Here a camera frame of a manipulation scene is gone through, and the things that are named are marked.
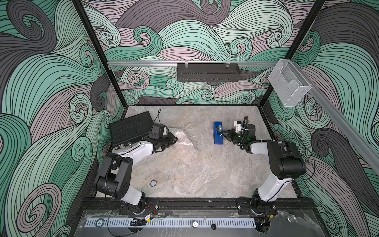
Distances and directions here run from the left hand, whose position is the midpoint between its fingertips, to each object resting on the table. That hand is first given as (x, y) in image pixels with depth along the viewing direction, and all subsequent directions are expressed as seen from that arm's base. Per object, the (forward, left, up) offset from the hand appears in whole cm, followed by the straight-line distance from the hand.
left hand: (176, 138), depth 90 cm
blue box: (+1, -27, -3) cm, 27 cm away
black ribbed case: (+9, +32, -3) cm, 33 cm away
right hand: (+5, -28, -1) cm, 28 cm away
